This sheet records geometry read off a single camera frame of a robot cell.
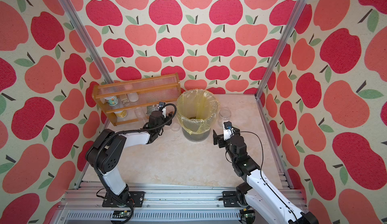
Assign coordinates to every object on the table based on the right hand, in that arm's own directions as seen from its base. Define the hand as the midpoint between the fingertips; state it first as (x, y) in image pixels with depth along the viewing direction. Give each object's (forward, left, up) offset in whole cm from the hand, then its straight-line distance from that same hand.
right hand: (224, 131), depth 79 cm
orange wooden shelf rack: (+18, +43, +11) cm, 47 cm away
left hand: (+14, +34, -6) cm, 37 cm away
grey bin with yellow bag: (+16, +17, -3) cm, 24 cm away
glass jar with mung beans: (+16, -2, -7) cm, 18 cm away
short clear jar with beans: (+9, +51, -2) cm, 52 cm away
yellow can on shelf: (+15, +68, -11) cm, 71 cm away
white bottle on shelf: (+20, +58, +1) cm, 61 cm away
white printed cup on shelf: (+14, +69, +3) cm, 70 cm away
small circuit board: (-40, +48, -18) cm, 65 cm away
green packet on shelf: (+22, +52, -14) cm, 58 cm away
